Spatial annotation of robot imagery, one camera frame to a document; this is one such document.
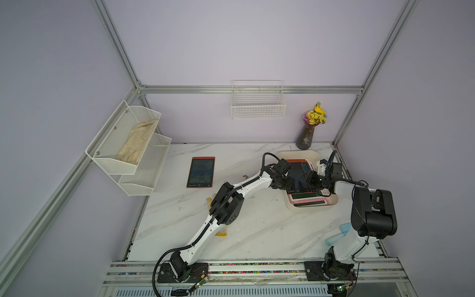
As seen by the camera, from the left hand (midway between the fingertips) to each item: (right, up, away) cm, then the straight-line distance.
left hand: (290, 187), depth 96 cm
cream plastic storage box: (+18, +16, +12) cm, 27 cm away
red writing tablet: (+7, +9, +9) cm, 15 cm away
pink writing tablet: (+8, -6, -3) cm, 11 cm away
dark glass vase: (+13, +27, +15) cm, 34 cm away
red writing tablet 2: (-49, +7, +11) cm, 51 cm away
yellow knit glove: (-34, -18, -13) cm, 40 cm away
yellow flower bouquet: (+16, +39, +4) cm, 42 cm away
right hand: (+9, +4, +2) cm, 10 cm away
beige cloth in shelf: (-72, +22, -17) cm, 77 cm away
